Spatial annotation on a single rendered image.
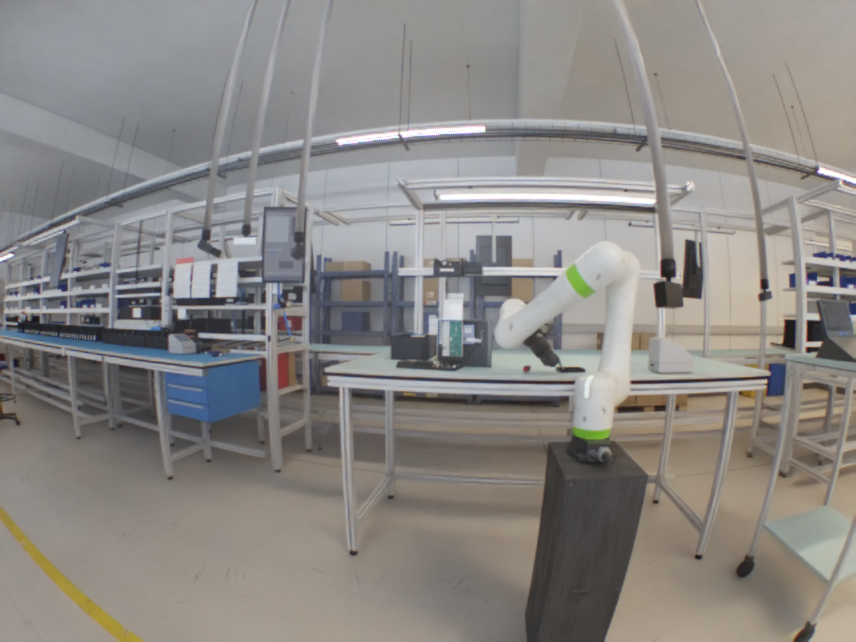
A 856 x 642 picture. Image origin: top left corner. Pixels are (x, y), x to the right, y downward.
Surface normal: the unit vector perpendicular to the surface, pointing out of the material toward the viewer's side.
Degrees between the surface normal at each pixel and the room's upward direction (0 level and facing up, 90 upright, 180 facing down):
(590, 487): 90
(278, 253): 101
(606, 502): 90
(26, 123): 90
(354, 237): 90
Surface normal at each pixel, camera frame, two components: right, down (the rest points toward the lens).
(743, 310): -0.18, 0.00
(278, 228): 0.24, 0.20
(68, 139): 0.98, 0.01
